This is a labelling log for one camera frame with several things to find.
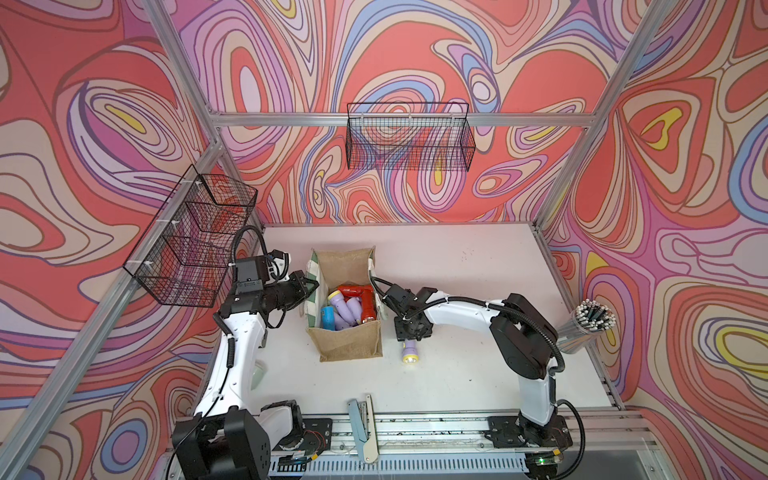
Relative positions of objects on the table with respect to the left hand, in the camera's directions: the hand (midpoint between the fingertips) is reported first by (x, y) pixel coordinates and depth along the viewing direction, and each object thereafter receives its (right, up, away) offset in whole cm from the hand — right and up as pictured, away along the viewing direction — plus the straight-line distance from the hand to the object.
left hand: (320, 283), depth 78 cm
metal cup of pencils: (+69, -9, -3) cm, 70 cm away
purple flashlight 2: (+24, -20, +6) cm, 32 cm away
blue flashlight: (+1, -11, +6) cm, 12 cm away
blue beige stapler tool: (+12, -35, -6) cm, 37 cm away
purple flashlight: (+4, -12, +8) cm, 15 cm away
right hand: (+25, -19, +12) cm, 34 cm away
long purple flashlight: (+4, -7, +10) cm, 13 cm away
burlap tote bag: (0, +3, +11) cm, 11 cm away
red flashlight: (+6, -4, +15) cm, 17 cm away
